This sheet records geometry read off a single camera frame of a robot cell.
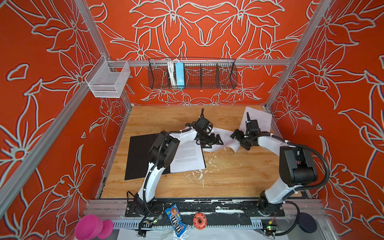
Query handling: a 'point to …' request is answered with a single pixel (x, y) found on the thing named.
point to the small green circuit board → (270, 230)
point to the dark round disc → (307, 223)
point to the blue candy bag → (175, 216)
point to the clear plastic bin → (107, 78)
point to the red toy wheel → (200, 220)
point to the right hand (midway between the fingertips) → (233, 137)
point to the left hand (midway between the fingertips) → (217, 144)
